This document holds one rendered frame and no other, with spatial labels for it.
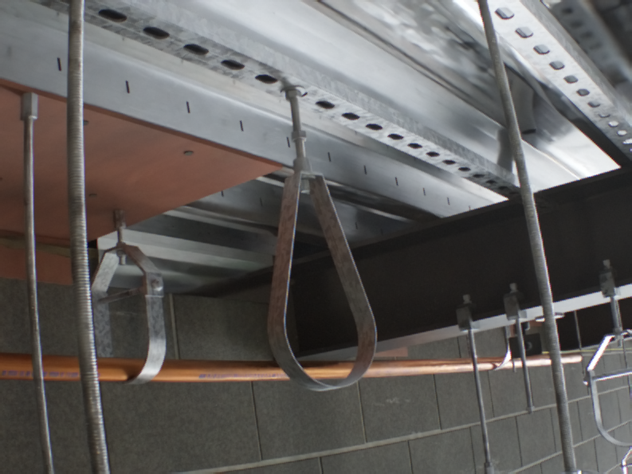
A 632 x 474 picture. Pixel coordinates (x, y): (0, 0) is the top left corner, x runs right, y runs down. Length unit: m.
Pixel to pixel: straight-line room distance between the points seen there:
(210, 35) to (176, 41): 0.03
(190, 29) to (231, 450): 1.03
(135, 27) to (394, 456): 1.58
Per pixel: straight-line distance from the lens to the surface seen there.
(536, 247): 0.60
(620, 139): 1.18
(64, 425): 1.29
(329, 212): 0.79
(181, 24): 0.68
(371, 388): 2.01
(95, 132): 0.91
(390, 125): 0.95
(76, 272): 0.41
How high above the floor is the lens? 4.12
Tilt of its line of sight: 13 degrees up
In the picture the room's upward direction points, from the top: 8 degrees counter-clockwise
